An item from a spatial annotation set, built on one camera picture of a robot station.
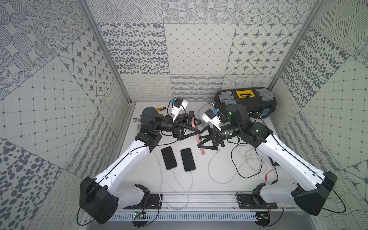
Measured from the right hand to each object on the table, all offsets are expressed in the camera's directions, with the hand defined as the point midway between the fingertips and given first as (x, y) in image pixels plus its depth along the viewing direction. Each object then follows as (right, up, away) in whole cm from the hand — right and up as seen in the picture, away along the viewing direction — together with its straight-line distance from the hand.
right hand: (198, 142), depth 59 cm
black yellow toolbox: (+45, +21, +38) cm, 63 cm away
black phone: (-17, -16, +30) cm, 38 cm away
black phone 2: (-5, -17, +29) cm, 33 cm away
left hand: (-1, +9, -3) cm, 9 cm away
